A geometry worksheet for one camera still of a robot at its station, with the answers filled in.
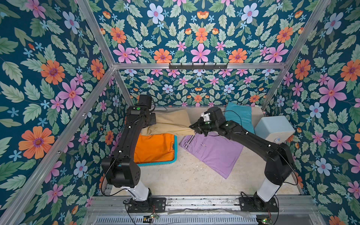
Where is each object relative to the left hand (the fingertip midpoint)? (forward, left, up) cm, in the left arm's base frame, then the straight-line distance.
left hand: (150, 119), depth 82 cm
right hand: (-7, -23, 0) cm, 24 cm away
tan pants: (0, -11, -5) cm, 12 cm away
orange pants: (-10, +1, -19) cm, 21 cm away
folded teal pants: (+19, -68, -24) cm, 75 cm away
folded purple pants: (-15, -43, -23) cm, 51 cm away
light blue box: (-7, -79, -9) cm, 80 cm away
